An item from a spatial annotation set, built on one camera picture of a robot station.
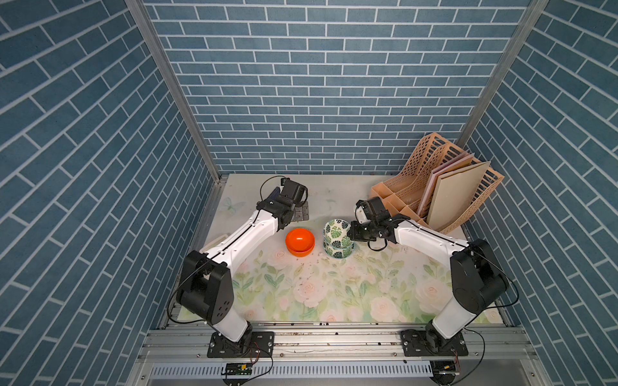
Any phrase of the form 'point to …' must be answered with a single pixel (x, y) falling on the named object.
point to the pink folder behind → (433, 179)
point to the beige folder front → (455, 191)
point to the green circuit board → (239, 368)
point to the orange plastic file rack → (402, 195)
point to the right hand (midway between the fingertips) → (348, 233)
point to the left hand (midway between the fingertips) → (298, 210)
